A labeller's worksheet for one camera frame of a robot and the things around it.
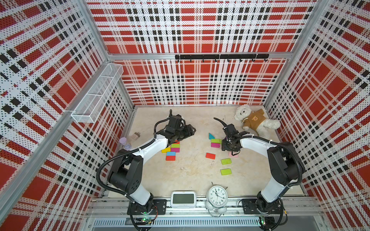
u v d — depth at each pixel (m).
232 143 0.70
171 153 0.93
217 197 0.73
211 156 0.92
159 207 0.74
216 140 1.01
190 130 0.80
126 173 0.45
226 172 0.87
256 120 1.01
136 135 1.00
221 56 0.89
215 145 1.00
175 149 0.96
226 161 0.90
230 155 0.80
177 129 0.72
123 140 0.90
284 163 0.47
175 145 0.96
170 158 0.93
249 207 0.73
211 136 1.02
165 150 0.94
